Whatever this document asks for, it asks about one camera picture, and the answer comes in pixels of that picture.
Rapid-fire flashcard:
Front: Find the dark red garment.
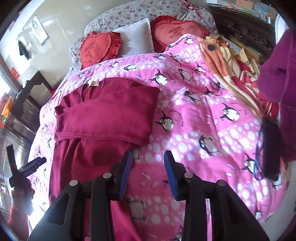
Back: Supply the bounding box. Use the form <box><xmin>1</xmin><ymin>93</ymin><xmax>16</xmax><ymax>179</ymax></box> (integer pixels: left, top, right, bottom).
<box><xmin>49</xmin><ymin>77</ymin><xmax>161</xmax><ymax>241</ymax></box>

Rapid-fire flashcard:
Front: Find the left hand red sleeve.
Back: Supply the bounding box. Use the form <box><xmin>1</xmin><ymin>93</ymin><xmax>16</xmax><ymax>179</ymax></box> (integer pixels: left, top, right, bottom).
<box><xmin>11</xmin><ymin>178</ymin><xmax>35</xmax><ymax>215</ymax></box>

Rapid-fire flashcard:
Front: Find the dark wooden bedside cabinet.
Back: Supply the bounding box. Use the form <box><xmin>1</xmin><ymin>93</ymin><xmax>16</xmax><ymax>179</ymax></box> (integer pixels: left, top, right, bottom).
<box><xmin>10</xmin><ymin>71</ymin><xmax>54</xmax><ymax>135</ymax></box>

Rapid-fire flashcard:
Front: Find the pink penguin quilt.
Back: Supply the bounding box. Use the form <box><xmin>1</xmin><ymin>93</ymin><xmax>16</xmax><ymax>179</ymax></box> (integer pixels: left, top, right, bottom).
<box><xmin>30</xmin><ymin>34</ymin><xmax>288</xmax><ymax>240</ymax></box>

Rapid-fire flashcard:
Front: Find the left red heart cushion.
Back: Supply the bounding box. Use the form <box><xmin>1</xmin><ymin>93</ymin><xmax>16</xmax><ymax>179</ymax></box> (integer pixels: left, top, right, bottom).
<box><xmin>80</xmin><ymin>32</ymin><xmax>122</xmax><ymax>69</ymax></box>

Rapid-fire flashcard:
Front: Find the red heart cushion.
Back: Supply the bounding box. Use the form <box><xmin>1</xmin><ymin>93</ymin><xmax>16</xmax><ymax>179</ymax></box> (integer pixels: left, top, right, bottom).
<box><xmin>80</xmin><ymin>32</ymin><xmax>122</xmax><ymax>69</ymax></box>
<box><xmin>150</xmin><ymin>16</ymin><xmax>210</xmax><ymax>53</ymax></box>

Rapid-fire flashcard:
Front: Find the purple clothed person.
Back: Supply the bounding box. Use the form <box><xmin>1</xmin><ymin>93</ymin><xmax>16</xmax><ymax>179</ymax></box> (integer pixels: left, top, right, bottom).
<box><xmin>257</xmin><ymin>29</ymin><xmax>295</xmax><ymax>162</ymax></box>

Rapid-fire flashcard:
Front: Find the orange cream patterned blanket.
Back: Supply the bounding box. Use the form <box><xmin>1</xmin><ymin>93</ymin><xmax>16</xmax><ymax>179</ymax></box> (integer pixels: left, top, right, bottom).
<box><xmin>198</xmin><ymin>35</ymin><xmax>280</xmax><ymax>120</ymax></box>

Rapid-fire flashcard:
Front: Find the white pillow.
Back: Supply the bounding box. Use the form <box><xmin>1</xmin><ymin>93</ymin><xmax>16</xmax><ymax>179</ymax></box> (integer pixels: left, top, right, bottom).
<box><xmin>113</xmin><ymin>18</ymin><xmax>154</xmax><ymax>58</ymax></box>

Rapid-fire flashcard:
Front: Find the dark carved wooden headboard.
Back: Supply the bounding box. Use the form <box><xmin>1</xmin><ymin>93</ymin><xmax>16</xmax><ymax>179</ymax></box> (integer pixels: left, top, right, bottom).
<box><xmin>208</xmin><ymin>4</ymin><xmax>275</xmax><ymax>64</ymax></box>

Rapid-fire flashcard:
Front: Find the right red heart cushion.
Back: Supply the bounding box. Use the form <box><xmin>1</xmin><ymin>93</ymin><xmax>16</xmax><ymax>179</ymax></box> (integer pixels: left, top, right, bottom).
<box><xmin>150</xmin><ymin>16</ymin><xmax>210</xmax><ymax>53</ymax></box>

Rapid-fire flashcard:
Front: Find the floral bedsheet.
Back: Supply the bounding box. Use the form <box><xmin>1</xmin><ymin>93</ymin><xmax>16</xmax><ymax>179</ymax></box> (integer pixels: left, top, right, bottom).
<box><xmin>69</xmin><ymin>1</ymin><xmax>218</xmax><ymax>69</ymax></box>

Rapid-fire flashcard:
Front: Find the black item hanging on wall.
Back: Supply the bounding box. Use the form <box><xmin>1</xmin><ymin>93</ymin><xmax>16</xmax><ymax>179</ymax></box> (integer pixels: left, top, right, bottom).
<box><xmin>18</xmin><ymin>40</ymin><xmax>30</xmax><ymax>60</ymax></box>

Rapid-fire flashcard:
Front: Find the white wall calendar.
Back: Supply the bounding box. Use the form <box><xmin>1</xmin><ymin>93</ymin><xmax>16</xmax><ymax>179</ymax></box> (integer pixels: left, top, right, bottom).
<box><xmin>30</xmin><ymin>16</ymin><xmax>49</xmax><ymax>46</ymax></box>

